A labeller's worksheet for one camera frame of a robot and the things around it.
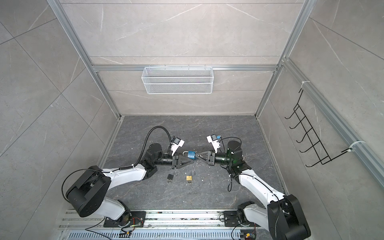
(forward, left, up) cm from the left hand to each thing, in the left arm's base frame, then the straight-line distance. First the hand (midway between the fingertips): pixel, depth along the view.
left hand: (193, 160), depth 72 cm
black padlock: (0, +14, -21) cm, 25 cm away
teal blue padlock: (+2, +1, +2) cm, 3 cm away
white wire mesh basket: (+57, +8, +8) cm, 58 cm away
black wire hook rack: (-7, -52, +14) cm, 54 cm away
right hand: (+3, -2, 0) cm, 3 cm away
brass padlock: (0, +2, -22) cm, 22 cm away
